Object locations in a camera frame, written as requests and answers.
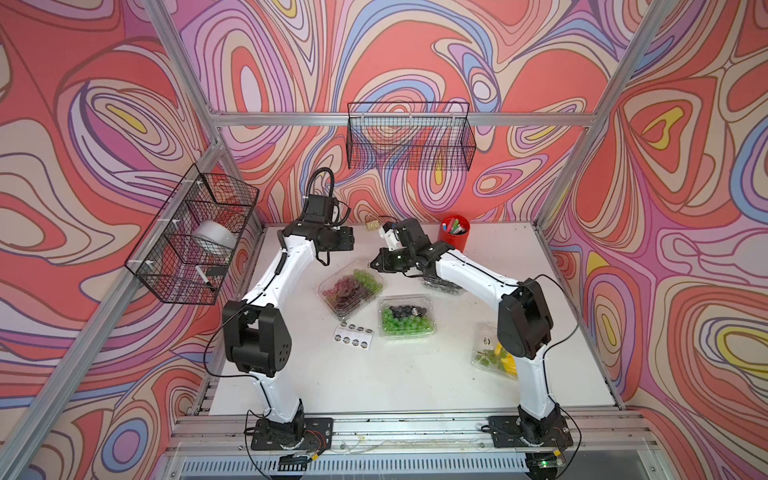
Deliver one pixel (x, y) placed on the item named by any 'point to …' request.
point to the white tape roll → (215, 232)
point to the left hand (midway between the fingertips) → (349, 240)
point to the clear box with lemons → (488, 354)
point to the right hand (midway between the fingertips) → (372, 272)
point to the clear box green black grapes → (406, 316)
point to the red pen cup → (454, 231)
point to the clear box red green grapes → (352, 287)
